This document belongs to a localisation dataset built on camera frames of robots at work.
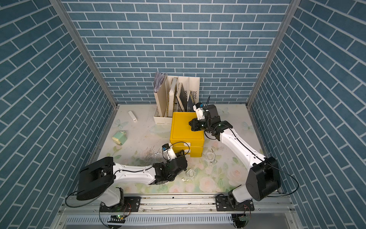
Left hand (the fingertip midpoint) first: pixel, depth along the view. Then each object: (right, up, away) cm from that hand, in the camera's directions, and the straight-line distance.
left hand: (189, 154), depth 82 cm
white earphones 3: (-19, -4, +7) cm, 20 cm away
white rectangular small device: (-44, +22, +26) cm, 56 cm away
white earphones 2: (+14, -4, +9) cm, 17 cm away
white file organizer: (-10, +37, +11) cm, 40 cm away
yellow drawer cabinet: (-3, +10, -5) cm, 12 cm away
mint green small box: (-46, +8, +11) cm, 48 cm away
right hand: (+1, +18, -1) cm, 18 cm away
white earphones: (+1, -12, +2) cm, 12 cm away
